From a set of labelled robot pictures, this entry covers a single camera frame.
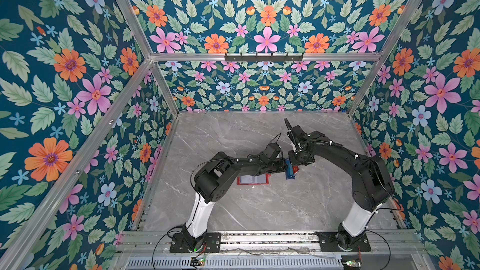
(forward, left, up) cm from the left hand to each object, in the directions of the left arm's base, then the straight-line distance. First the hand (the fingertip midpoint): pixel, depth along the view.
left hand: (292, 164), depth 91 cm
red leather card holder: (-5, +17, -5) cm, 18 cm away
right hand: (+1, -1, +1) cm, 2 cm away
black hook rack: (+44, +11, +32) cm, 55 cm away
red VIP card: (-4, -1, +2) cm, 4 cm away
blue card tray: (-2, +1, -2) cm, 3 cm away
